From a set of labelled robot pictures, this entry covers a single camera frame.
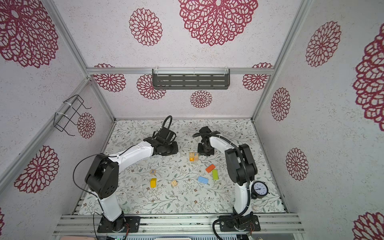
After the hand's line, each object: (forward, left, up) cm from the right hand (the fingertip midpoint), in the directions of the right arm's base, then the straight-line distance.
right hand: (202, 151), depth 98 cm
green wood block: (-15, -8, -3) cm, 17 cm away
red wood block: (-10, -5, -4) cm, 12 cm away
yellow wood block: (-21, +29, -3) cm, 36 cm away
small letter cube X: (-14, +30, -2) cm, 33 cm away
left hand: (-4, +16, +6) cm, 17 cm away
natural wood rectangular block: (-4, +4, -3) cm, 6 cm away
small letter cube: (-21, +16, -2) cm, 27 cm away
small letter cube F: (-2, +4, -1) cm, 5 cm away
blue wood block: (-18, -1, -4) cm, 18 cm away
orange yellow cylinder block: (-3, +7, -2) cm, 8 cm away
